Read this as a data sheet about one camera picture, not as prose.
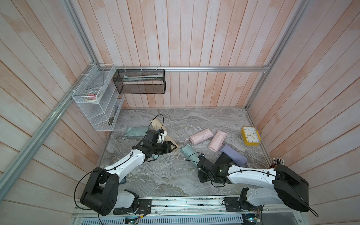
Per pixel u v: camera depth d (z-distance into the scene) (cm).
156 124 107
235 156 89
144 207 73
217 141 97
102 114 78
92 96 73
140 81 89
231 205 73
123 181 80
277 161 74
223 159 89
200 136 98
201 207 74
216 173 63
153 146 69
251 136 99
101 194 41
